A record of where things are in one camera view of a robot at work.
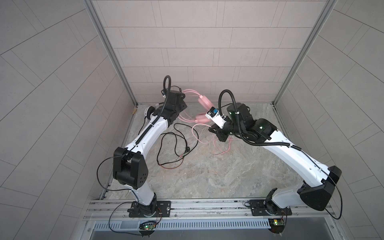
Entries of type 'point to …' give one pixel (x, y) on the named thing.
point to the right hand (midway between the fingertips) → (209, 128)
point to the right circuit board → (277, 225)
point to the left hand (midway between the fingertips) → (185, 99)
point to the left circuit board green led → (148, 227)
